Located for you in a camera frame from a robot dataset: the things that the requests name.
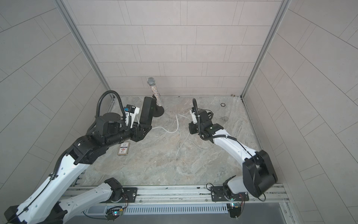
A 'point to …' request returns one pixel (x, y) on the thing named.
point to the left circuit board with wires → (113, 213)
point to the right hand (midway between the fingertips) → (190, 124)
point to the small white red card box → (124, 149)
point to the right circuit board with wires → (235, 209)
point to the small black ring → (223, 103)
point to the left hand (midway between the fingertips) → (151, 125)
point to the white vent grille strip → (162, 208)
